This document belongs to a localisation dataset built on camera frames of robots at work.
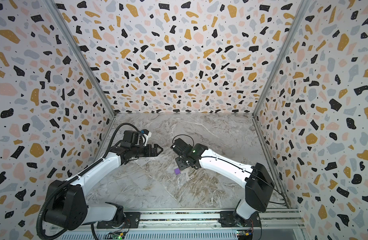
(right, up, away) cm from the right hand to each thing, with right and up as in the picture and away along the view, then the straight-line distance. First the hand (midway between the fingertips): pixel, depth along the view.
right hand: (180, 159), depth 80 cm
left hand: (-14, +6, +4) cm, 16 cm away
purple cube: (-3, -10, +13) cm, 17 cm away
